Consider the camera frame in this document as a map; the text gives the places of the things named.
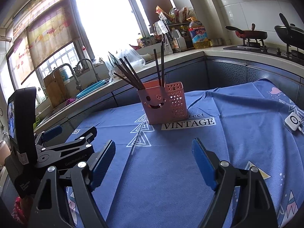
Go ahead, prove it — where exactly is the brown wooden chopstick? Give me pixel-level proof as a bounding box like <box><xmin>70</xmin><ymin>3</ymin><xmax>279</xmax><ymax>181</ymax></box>
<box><xmin>109</xmin><ymin>53</ymin><xmax>145</xmax><ymax>90</ymax></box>
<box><xmin>153</xmin><ymin>48</ymin><xmax>162</xmax><ymax>86</ymax></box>
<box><xmin>120</xmin><ymin>58</ymin><xmax>144</xmax><ymax>89</ymax></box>
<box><xmin>124</xmin><ymin>56</ymin><xmax>145</xmax><ymax>89</ymax></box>
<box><xmin>161</xmin><ymin>41</ymin><xmax>165</xmax><ymax>87</ymax></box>
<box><xmin>114</xmin><ymin>64</ymin><xmax>142</xmax><ymax>90</ymax></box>
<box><xmin>113</xmin><ymin>73</ymin><xmax>140</xmax><ymax>89</ymax></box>

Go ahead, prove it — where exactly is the chrome kitchen faucet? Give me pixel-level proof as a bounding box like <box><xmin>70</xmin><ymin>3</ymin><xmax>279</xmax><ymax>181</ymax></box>
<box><xmin>51</xmin><ymin>63</ymin><xmax>82</xmax><ymax>92</ymax></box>

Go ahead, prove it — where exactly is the person's right hand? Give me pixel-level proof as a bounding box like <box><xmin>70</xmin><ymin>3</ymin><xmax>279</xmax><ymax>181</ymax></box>
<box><xmin>11</xmin><ymin>196</ymin><xmax>33</xmax><ymax>227</ymax></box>

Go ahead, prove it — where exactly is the phone mounted on gripper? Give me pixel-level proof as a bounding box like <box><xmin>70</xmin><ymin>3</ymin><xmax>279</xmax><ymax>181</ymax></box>
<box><xmin>7</xmin><ymin>87</ymin><xmax>38</xmax><ymax>165</ymax></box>

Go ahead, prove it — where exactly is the wooden cutting board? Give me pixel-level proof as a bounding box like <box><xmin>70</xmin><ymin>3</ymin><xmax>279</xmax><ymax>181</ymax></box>
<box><xmin>43</xmin><ymin>70</ymin><xmax>70</xmax><ymax>108</ymax></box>

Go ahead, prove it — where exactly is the blue plastic basin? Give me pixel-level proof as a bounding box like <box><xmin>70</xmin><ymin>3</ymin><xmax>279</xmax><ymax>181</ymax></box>
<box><xmin>76</xmin><ymin>80</ymin><xmax>109</xmax><ymax>99</ymax></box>

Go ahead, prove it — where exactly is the white square device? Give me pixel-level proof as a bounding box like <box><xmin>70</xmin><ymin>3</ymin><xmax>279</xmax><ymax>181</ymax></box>
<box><xmin>284</xmin><ymin>112</ymin><xmax>303</xmax><ymax>134</ymax></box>

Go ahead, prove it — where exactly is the white ceramic mug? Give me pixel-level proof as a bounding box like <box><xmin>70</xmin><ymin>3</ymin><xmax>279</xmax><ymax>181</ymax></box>
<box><xmin>109</xmin><ymin>66</ymin><xmax>124</xmax><ymax>78</ymax></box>

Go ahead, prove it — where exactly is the blue patterned tablecloth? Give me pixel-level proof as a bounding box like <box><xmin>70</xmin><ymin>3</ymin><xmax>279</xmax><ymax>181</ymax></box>
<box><xmin>69</xmin><ymin>79</ymin><xmax>303</xmax><ymax>227</ymax></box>

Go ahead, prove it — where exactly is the clear plastic bag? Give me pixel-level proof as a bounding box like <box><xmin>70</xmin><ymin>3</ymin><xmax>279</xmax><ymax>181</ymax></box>
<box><xmin>103</xmin><ymin>47</ymin><xmax>145</xmax><ymax>70</ymax></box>

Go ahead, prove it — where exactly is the pink plastic utensil holder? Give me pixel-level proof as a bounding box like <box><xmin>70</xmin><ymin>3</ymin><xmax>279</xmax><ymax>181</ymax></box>
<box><xmin>137</xmin><ymin>80</ymin><xmax>188</xmax><ymax>125</ymax></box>

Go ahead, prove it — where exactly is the patterned roller blind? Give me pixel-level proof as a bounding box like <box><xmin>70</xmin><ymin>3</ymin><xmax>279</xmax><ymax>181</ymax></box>
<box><xmin>11</xmin><ymin>0</ymin><xmax>79</xmax><ymax>83</ymax></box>

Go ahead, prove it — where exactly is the white plastic jug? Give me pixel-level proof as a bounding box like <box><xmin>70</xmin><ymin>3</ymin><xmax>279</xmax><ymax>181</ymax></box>
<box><xmin>171</xmin><ymin>27</ymin><xmax>188</xmax><ymax>51</ymax></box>

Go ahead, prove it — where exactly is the red frying pan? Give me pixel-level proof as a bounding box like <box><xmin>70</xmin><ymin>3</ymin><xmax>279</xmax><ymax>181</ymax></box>
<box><xmin>225</xmin><ymin>23</ymin><xmax>267</xmax><ymax>40</ymax></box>

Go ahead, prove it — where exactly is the black wok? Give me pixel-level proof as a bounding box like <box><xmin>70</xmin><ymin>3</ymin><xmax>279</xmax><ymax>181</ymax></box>
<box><xmin>275</xmin><ymin>13</ymin><xmax>304</xmax><ymax>49</ymax></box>

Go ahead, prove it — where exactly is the yellow cooking oil bottle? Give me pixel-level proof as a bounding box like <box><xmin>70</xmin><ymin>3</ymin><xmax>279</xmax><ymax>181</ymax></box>
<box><xmin>189</xmin><ymin>20</ymin><xmax>209</xmax><ymax>49</ymax></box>

